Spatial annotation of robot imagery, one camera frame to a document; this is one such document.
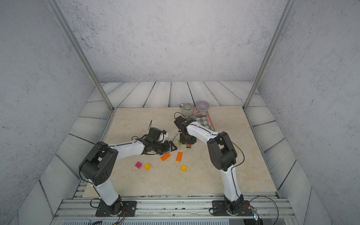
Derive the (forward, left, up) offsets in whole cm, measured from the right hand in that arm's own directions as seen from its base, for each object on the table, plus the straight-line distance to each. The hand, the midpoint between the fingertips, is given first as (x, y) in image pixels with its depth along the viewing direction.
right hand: (187, 142), depth 94 cm
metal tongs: (+28, -10, -3) cm, 30 cm away
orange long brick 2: (-8, +5, -4) cm, 10 cm away
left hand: (-6, +7, +1) cm, 9 cm away
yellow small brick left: (-15, +25, -4) cm, 29 cm away
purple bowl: (+36, -13, -1) cm, 38 cm away
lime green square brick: (-4, +5, +8) cm, 10 cm away
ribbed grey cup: (+32, 0, -1) cm, 32 cm away
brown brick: (-1, -1, -3) cm, 3 cm away
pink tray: (+32, -7, -3) cm, 33 cm away
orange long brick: (-9, +14, -3) cm, 17 cm away
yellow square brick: (-16, +2, -4) cm, 16 cm away
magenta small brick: (-14, +30, -2) cm, 33 cm away
